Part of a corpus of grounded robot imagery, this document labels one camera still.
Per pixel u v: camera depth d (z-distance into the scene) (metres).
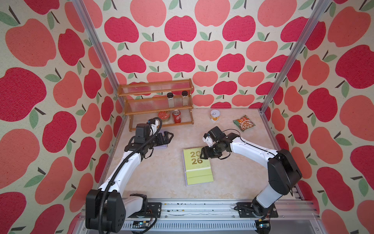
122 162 0.50
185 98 0.98
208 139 0.83
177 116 1.04
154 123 0.75
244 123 1.08
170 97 0.96
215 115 1.11
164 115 1.11
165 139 0.73
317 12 0.71
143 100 1.17
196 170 0.84
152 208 0.75
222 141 0.66
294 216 1.94
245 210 0.73
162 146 0.73
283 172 0.45
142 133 0.63
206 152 0.77
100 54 0.86
